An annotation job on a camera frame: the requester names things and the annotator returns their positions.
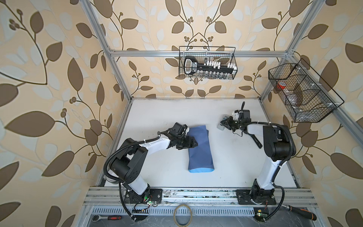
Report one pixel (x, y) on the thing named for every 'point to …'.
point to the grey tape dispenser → (220, 126)
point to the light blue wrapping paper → (200, 158)
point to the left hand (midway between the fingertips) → (194, 144)
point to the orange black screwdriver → (305, 213)
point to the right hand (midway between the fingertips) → (221, 123)
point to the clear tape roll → (175, 217)
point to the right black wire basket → (308, 98)
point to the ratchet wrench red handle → (97, 217)
